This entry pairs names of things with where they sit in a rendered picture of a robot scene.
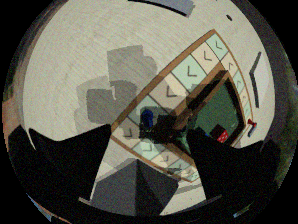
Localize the red die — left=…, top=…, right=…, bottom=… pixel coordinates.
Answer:
left=210, top=124, right=227, bottom=143

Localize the blue pawn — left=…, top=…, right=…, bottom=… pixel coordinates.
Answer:
left=142, top=109, right=154, bottom=128

